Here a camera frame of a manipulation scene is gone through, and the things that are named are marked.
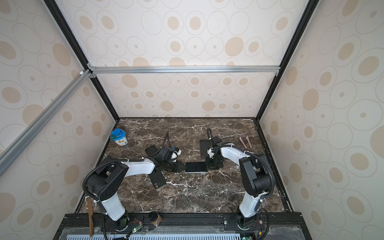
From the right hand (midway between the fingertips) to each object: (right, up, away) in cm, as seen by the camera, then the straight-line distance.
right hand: (209, 167), depth 92 cm
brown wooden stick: (-62, -20, -16) cm, 67 cm away
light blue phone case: (-8, +1, -2) cm, 9 cm away
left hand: (-13, +1, -2) cm, 13 cm away
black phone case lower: (-30, -5, -5) cm, 31 cm away
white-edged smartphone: (-9, +1, -2) cm, 9 cm away
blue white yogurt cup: (-59, +20, +5) cm, 63 cm away
